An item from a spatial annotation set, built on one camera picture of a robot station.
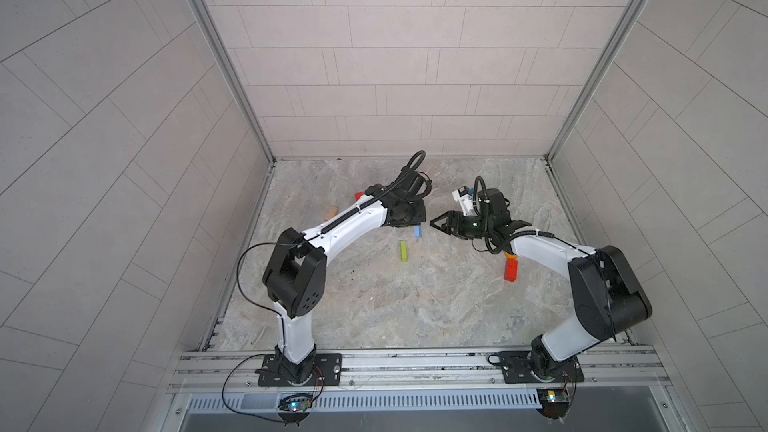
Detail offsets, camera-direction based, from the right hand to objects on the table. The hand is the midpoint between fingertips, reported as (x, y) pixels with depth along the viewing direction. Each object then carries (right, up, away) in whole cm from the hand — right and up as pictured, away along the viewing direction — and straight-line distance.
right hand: (437, 225), depth 86 cm
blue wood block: (-6, -1, -4) cm, 7 cm away
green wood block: (-9, -8, +3) cm, 13 cm away
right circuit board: (+25, -38, -18) cm, 49 cm away
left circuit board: (-34, -37, -21) cm, 54 cm away
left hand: (-3, +4, 0) cm, 4 cm away
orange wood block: (+13, -4, -21) cm, 25 cm away
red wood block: (+22, -13, +1) cm, 25 cm away
